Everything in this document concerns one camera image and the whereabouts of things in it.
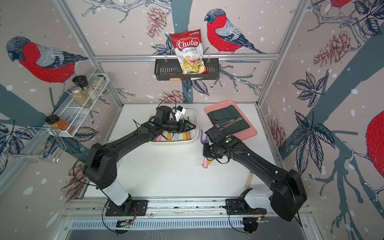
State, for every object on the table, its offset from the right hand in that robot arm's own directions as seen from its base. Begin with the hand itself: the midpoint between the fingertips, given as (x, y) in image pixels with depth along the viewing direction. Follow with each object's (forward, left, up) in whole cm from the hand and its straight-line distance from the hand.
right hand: (203, 152), depth 80 cm
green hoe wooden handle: (+17, +11, -11) cm, 23 cm away
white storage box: (+32, +9, -7) cm, 34 cm away
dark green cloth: (+39, -18, -12) cm, 45 cm away
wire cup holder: (-7, +71, +17) cm, 74 cm away
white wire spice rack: (+9, +67, +19) cm, 70 cm away
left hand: (+10, +5, +10) cm, 15 cm away
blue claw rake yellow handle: (+17, +13, -11) cm, 24 cm away
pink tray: (+21, -28, -12) cm, 37 cm away
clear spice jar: (+29, +62, +23) cm, 72 cm away
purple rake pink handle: (+6, 0, +1) cm, 6 cm away
